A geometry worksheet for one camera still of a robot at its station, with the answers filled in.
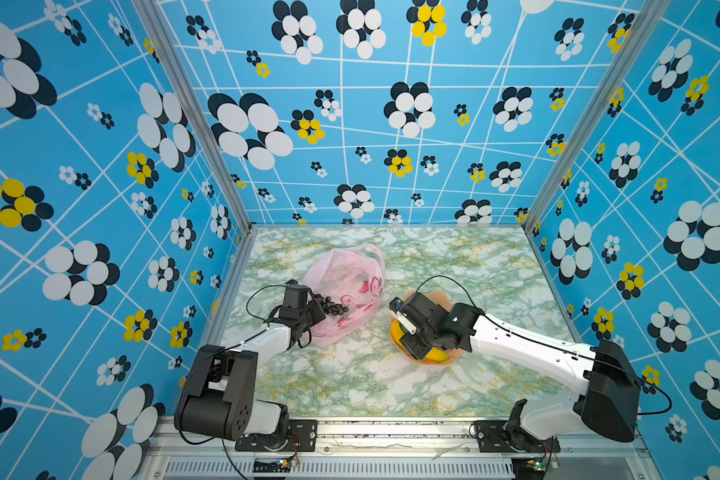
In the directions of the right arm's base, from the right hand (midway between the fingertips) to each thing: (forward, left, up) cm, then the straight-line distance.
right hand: (411, 336), depth 80 cm
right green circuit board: (-28, -27, -11) cm, 40 cm away
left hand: (+12, +27, -6) cm, 30 cm away
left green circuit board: (-28, +35, -11) cm, 46 cm away
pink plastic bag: (+27, +18, -9) cm, 33 cm away
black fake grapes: (+12, +24, -6) cm, 27 cm away
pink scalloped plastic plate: (+17, -13, -10) cm, 23 cm away
